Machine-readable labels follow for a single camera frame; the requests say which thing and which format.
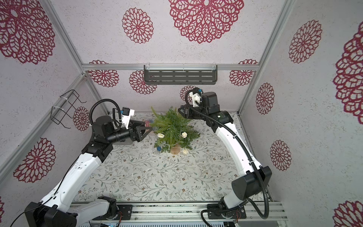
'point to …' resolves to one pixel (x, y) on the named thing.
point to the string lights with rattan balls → (184, 135)
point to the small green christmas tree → (173, 132)
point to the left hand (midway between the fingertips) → (148, 127)
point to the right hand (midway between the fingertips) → (180, 108)
